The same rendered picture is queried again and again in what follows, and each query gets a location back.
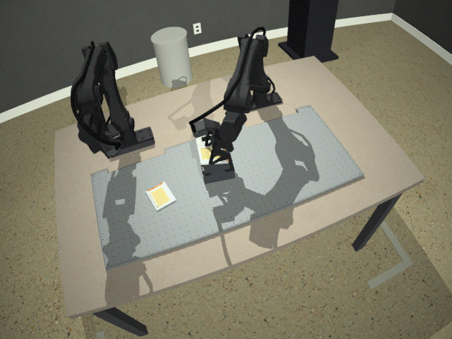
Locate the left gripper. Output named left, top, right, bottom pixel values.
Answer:
left=195, top=118, right=234, bottom=165

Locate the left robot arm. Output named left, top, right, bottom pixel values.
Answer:
left=219, top=33, right=282, bottom=143

